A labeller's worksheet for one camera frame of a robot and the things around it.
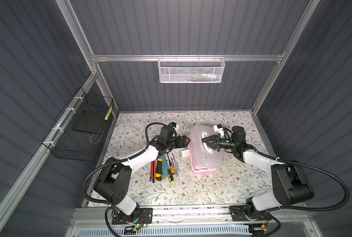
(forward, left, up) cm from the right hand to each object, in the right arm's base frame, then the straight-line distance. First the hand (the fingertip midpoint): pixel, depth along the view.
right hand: (204, 143), depth 80 cm
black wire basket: (-2, +64, +12) cm, 65 cm away
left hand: (+5, +10, -5) cm, 12 cm away
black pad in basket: (+6, +61, +12) cm, 62 cm away
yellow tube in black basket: (+13, +53, +11) cm, 56 cm away
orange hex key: (-7, +29, -16) cm, 34 cm away
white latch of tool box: (+2, +11, -14) cm, 18 cm away
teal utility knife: (-8, +23, -16) cm, 30 cm away
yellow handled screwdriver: (-12, +20, -16) cm, 28 cm away
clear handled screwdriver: (-6, +16, -17) cm, 24 cm away
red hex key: (-8, +31, -16) cm, 36 cm away
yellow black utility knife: (-12, +26, -16) cm, 33 cm away
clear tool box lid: (+7, +3, +1) cm, 8 cm away
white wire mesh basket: (+71, +4, +3) cm, 71 cm away
